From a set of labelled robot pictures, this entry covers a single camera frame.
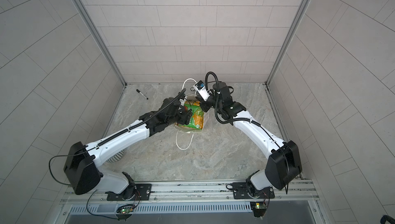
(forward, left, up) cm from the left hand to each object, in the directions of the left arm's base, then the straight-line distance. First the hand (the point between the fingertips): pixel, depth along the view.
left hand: (190, 109), depth 80 cm
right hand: (+4, -3, +7) cm, 9 cm away
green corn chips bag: (-5, -4, -1) cm, 7 cm away
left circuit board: (-42, +25, -14) cm, 51 cm away
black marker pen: (+27, +41, -18) cm, 52 cm away
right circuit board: (-40, -33, -19) cm, 55 cm away
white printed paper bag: (-8, +3, -6) cm, 10 cm away
